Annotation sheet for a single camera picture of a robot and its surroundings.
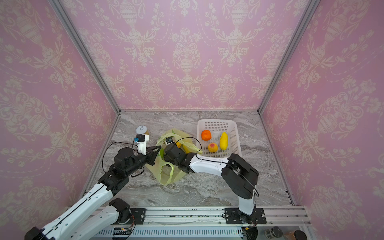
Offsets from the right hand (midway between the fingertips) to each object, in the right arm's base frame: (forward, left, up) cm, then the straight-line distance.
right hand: (169, 154), depth 87 cm
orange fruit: (+14, -23, -3) cm, 27 cm away
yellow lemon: (+10, -34, -4) cm, 36 cm away
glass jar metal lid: (-39, -47, 0) cm, 61 cm away
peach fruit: (+5, -26, -3) cm, 27 cm away
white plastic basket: (+16, -32, -8) cm, 37 cm away
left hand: (-4, +2, +13) cm, 14 cm away
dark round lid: (-40, -57, 0) cm, 69 cm away
